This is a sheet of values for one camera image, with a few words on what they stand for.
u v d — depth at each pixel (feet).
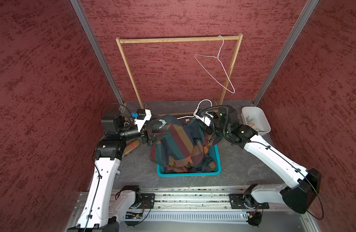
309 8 2.34
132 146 2.99
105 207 1.31
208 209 2.37
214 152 2.72
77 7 2.33
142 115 1.57
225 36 2.24
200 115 2.00
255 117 3.63
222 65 2.48
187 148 2.24
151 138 1.69
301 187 1.25
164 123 2.15
